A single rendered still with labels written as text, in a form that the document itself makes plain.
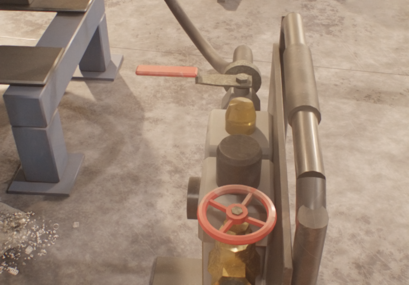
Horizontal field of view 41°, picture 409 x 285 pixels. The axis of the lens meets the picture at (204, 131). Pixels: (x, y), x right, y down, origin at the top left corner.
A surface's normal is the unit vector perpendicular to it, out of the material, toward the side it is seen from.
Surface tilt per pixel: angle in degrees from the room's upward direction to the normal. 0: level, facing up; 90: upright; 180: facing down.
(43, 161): 90
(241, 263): 90
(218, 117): 0
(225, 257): 90
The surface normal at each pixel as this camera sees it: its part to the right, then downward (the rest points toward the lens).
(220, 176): -0.84, 0.33
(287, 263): 0.00, -0.79
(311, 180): -0.29, -0.34
